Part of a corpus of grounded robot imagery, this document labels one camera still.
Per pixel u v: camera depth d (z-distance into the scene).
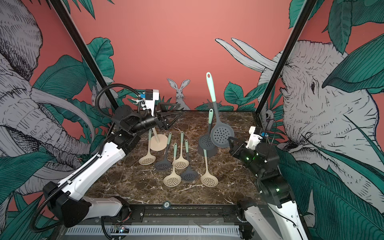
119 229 0.70
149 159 0.93
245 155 0.53
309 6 0.69
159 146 0.99
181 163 0.91
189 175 0.86
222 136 0.63
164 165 0.90
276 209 0.40
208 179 0.85
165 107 0.59
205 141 0.88
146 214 0.75
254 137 0.54
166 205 0.77
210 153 0.97
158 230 0.70
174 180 0.84
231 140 0.62
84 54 0.85
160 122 0.52
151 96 0.50
